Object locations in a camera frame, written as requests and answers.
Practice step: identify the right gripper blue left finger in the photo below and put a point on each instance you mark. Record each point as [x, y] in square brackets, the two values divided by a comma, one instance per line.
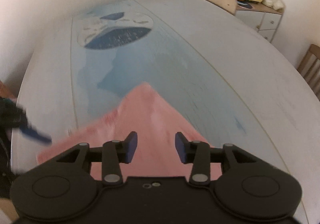
[114, 153]

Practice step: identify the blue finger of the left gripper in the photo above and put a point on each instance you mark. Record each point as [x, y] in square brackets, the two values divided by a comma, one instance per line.
[33, 134]

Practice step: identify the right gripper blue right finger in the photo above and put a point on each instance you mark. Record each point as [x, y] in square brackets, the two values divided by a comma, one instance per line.
[196, 153]

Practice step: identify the pink patterned shirt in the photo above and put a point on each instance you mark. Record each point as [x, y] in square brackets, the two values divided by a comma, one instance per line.
[144, 111]

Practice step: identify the white drawer sideboard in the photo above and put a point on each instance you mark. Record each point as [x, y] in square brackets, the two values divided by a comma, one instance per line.
[263, 19]

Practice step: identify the wooden chair by wall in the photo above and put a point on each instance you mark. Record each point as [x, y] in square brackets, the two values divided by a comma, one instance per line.
[309, 68]

